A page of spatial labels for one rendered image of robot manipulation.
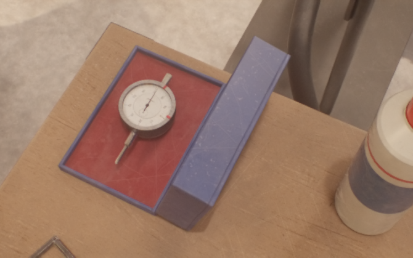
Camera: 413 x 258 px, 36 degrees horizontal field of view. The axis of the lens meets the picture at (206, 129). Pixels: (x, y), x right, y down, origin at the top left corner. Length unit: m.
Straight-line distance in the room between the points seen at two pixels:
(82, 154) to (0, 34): 0.72
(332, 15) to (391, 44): 0.13
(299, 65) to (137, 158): 0.26
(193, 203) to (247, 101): 0.10
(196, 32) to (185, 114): 0.64
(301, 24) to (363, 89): 0.47
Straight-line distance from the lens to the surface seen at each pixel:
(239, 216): 0.63
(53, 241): 0.63
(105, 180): 0.64
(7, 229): 0.65
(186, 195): 0.52
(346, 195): 0.60
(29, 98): 1.26
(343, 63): 1.05
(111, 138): 0.66
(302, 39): 0.80
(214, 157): 0.53
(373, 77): 1.27
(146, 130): 0.63
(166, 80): 0.66
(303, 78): 0.81
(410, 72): 1.30
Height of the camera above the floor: 1.07
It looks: 64 degrees down
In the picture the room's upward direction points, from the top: straight up
